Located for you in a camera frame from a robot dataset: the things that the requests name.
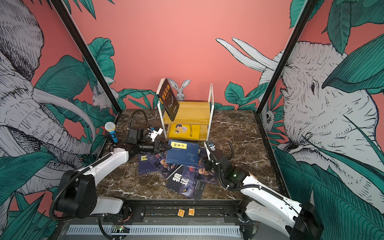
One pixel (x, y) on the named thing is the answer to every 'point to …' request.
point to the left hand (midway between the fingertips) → (170, 146)
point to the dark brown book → (168, 98)
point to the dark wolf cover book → (179, 182)
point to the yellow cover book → (184, 131)
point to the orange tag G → (181, 213)
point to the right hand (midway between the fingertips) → (203, 152)
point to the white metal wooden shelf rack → (192, 121)
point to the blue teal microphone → (111, 127)
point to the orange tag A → (191, 211)
